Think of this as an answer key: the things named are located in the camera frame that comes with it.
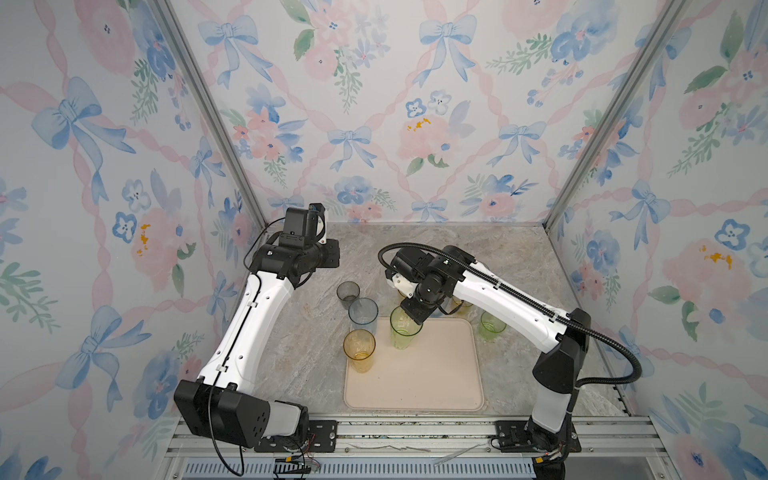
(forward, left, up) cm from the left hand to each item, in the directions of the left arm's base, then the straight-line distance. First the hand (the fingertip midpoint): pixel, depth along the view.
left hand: (334, 247), depth 77 cm
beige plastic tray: (-22, -29, -28) cm, 46 cm away
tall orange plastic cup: (-16, -6, -25) cm, 30 cm away
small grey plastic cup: (+2, -1, -25) cm, 25 cm away
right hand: (-12, -21, -10) cm, 26 cm away
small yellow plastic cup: (-21, -29, +6) cm, 36 cm away
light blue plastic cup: (-9, -6, -19) cm, 22 cm away
